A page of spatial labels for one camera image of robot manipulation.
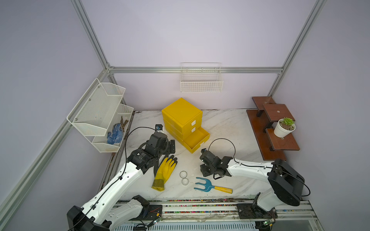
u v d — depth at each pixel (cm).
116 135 88
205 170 77
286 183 44
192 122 88
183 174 86
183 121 86
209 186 82
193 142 98
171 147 69
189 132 89
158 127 65
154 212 73
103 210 39
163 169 87
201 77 93
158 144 55
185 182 84
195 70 91
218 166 63
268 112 88
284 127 80
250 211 73
